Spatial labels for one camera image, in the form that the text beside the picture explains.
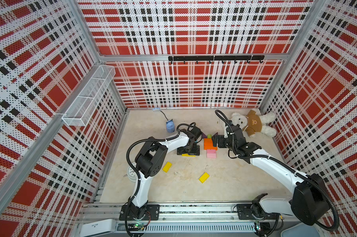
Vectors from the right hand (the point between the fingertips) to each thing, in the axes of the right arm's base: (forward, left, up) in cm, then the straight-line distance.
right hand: (221, 137), depth 85 cm
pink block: (0, +5, -13) cm, 14 cm away
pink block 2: (-4, +5, -14) cm, 15 cm away
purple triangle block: (+10, +9, -13) cm, 19 cm away
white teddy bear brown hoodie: (+16, -26, -8) cm, 32 cm away
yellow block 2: (-19, +11, -16) cm, 27 cm away
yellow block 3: (-8, +21, -6) cm, 23 cm away
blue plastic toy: (+15, +32, -7) cm, 36 cm away
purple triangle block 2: (+12, 0, -14) cm, 19 cm away
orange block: (+5, +6, -12) cm, 15 cm away
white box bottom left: (-42, +61, -7) cm, 74 cm away
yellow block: (-12, +33, -15) cm, 38 cm away
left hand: (-3, +17, -14) cm, 23 cm away
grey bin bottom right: (-43, -32, -12) cm, 55 cm away
